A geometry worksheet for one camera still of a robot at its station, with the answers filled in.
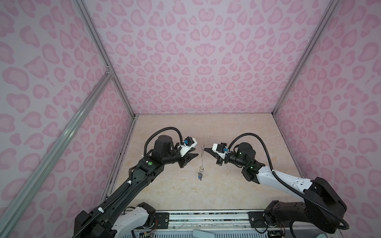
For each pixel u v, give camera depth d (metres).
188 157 0.65
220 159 0.66
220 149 0.60
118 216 0.44
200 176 0.82
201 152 0.73
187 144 0.61
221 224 0.72
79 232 0.36
